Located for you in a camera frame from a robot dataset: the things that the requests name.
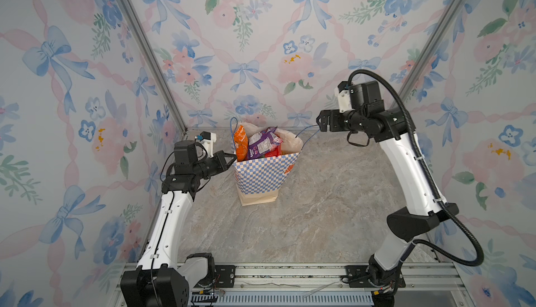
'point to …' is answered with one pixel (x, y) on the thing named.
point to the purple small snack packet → (263, 141)
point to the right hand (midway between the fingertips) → (328, 118)
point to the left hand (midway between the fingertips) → (237, 156)
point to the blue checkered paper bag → (259, 180)
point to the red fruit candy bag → (276, 152)
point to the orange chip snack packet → (241, 144)
